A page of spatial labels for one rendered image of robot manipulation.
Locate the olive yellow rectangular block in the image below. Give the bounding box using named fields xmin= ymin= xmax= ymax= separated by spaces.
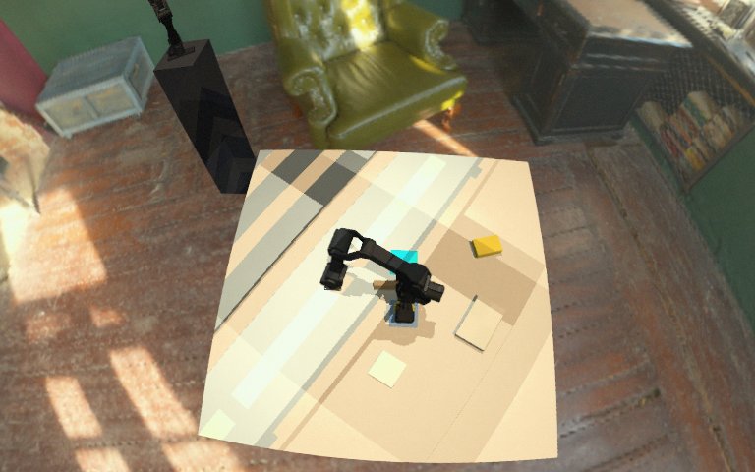
xmin=471 ymin=235 xmax=503 ymax=258

